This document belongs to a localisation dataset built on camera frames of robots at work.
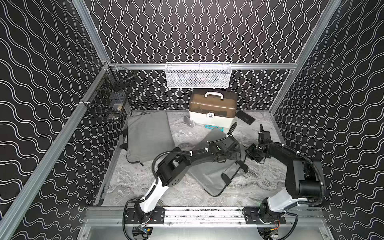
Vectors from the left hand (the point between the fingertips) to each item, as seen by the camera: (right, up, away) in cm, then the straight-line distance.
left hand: (235, 151), depth 90 cm
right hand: (+8, -2, +4) cm, 9 cm away
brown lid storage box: (-11, +27, +9) cm, 31 cm away
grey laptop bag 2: (-14, -13, -5) cm, 20 cm away
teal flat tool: (-11, +15, +20) cm, 27 cm away
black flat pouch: (+14, +22, +25) cm, 36 cm away
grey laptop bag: (-58, +9, +17) cm, 61 cm away
